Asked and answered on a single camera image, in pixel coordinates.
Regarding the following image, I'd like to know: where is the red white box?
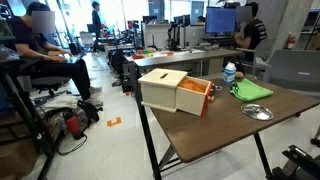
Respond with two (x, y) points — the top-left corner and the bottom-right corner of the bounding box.
(175, 76), (216, 117)

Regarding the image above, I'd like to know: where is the light wooden chest box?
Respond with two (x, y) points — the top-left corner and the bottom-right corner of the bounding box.
(137, 68), (188, 114)

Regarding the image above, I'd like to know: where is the black computer tower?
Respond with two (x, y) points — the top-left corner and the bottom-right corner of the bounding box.
(119, 61), (141, 94)

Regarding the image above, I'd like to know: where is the long brown office table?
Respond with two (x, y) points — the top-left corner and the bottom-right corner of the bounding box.
(133, 49), (242, 78)

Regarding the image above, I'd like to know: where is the orange block on floor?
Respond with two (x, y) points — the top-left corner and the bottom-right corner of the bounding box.
(106, 116), (123, 128)

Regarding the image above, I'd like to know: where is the brown folding work table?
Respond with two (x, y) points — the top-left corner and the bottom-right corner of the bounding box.
(134, 71), (320, 180)

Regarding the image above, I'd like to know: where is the white blue milk carton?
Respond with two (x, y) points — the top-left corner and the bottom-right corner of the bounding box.
(222, 61), (237, 86)

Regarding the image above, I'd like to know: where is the black backpack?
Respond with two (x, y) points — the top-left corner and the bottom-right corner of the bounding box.
(77, 99), (101, 124)

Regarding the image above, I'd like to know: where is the green folded cloth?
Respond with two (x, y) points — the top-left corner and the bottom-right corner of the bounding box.
(229, 78), (274, 103)

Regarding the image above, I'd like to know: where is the dark laptop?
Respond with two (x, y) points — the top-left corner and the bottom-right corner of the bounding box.
(64, 51), (86, 64)

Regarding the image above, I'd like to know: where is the computer monitor with blue screen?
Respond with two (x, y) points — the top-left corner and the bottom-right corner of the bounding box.
(204, 6), (237, 35)

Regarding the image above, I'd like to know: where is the red water bottle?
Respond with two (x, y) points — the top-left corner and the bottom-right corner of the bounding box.
(63, 112), (84, 141)

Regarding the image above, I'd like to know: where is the standing person in dark clothes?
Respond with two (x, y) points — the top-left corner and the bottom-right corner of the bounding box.
(91, 1), (105, 53)

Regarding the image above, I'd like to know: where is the white cloth pile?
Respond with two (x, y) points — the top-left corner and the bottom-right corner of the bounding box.
(39, 95), (79, 113)

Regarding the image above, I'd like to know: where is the black office chair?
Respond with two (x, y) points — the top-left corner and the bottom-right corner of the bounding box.
(31, 75), (73, 98)

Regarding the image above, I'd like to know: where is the grey desk chair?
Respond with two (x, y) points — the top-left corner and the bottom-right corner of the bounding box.
(235, 38), (278, 76)

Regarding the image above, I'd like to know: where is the black metal rack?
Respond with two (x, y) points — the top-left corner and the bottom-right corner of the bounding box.
(0, 56), (58, 180)

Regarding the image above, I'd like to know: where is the large grey chair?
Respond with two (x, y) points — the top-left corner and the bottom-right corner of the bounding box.
(263, 49), (320, 98)

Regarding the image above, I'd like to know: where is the red fire extinguisher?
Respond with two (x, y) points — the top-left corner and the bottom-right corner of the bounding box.
(285, 32), (297, 51)

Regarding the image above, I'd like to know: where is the seated person in black shirt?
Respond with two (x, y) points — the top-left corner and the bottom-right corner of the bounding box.
(8, 1), (103, 108)

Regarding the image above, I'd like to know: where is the black floor cable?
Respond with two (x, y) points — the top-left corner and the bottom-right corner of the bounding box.
(56, 133), (88, 157)

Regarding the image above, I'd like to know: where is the black metal frame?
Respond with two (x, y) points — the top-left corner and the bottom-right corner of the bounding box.
(271, 144), (320, 180)

